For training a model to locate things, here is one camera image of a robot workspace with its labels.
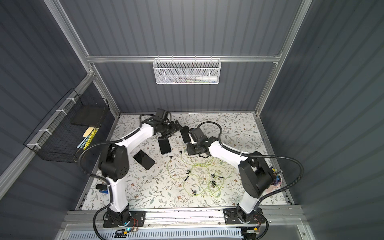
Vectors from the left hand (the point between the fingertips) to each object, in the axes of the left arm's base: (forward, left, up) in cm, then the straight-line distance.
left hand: (180, 130), depth 93 cm
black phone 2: (-2, +12, -13) cm, 18 cm away
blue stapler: (-32, +41, -9) cm, 52 cm away
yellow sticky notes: (-11, +46, +13) cm, 49 cm away
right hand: (-11, -7, -3) cm, 13 cm away
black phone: (+3, -2, -5) cm, 7 cm away
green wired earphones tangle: (-24, -13, -13) cm, 30 cm away
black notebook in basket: (-1, +49, +15) cm, 51 cm away
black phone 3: (-13, +23, -13) cm, 30 cm away
